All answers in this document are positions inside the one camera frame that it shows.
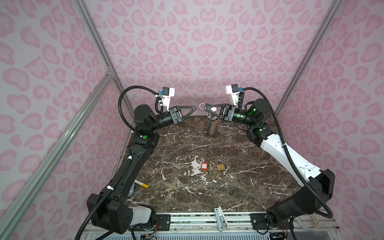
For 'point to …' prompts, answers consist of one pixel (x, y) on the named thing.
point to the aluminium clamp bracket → (221, 220)
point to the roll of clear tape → (301, 223)
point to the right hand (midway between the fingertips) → (209, 110)
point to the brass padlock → (220, 166)
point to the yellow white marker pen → (141, 183)
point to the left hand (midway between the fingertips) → (196, 108)
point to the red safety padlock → (204, 165)
